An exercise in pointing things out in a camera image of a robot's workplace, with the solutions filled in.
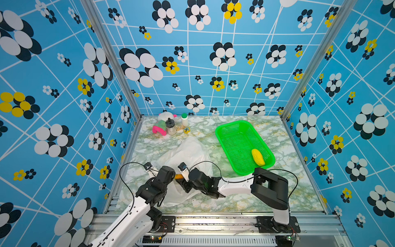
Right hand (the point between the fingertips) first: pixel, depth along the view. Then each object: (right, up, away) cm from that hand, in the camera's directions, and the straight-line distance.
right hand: (180, 176), depth 82 cm
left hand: (-7, +2, 0) cm, 8 cm away
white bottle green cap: (-1, +32, +27) cm, 42 cm away
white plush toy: (-15, +36, +30) cm, 49 cm away
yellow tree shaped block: (+1, +25, +29) cm, 38 cm away
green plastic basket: (+37, +18, +23) cm, 47 cm away
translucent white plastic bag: (+7, +13, +1) cm, 15 cm away
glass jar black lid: (-10, +26, +24) cm, 37 cm away
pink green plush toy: (-18, +28, +24) cm, 40 cm away
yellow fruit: (+46, +9, +10) cm, 48 cm away
